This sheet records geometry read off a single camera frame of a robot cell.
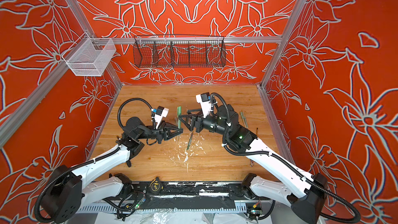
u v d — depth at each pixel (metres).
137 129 0.57
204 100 0.55
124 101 0.57
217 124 0.54
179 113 0.62
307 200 0.37
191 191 0.74
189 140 0.90
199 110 0.63
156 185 0.73
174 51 1.00
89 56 0.92
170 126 0.64
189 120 0.54
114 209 0.70
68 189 0.40
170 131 0.66
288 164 0.42
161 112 0.61
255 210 0.69
